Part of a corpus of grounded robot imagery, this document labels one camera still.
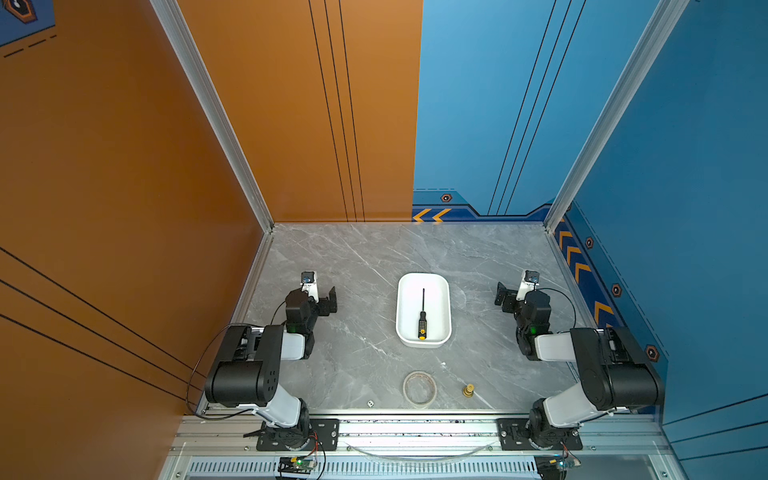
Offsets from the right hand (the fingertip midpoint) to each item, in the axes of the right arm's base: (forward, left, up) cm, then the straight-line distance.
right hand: (513, 285), depth 93 cm
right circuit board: (-46, 0, -9) cm, 47 cm away
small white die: (-32, +44, -6) cm, 55 cm away
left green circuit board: (-45, +61, -8) cm, 77 cm away
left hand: (0, +62, +1) cm, 62 cm away
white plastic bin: (-3, +24, -8) cm, 25 cm away
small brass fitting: (-30, +18, -4) cm, 35 cm away
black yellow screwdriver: (-9, +29, -6) cm, 31 cm away
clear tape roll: (-29, +31, -7) cm, 43 cm away
